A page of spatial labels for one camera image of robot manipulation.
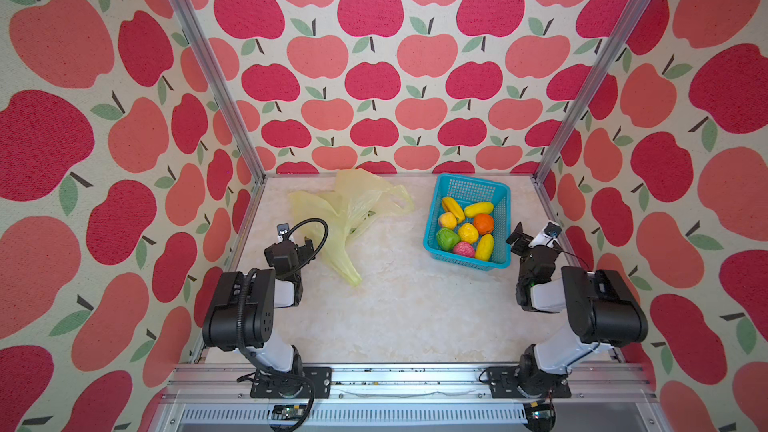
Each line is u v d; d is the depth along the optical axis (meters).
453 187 1.11
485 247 0.95
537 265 0.72
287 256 0.73
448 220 1.01
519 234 0.84
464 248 0.93
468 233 0.96
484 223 1.00
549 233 0.77
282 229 0.82
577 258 1.02
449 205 1.06
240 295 0.47
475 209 1.05
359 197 0.88
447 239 0.96
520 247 0.84
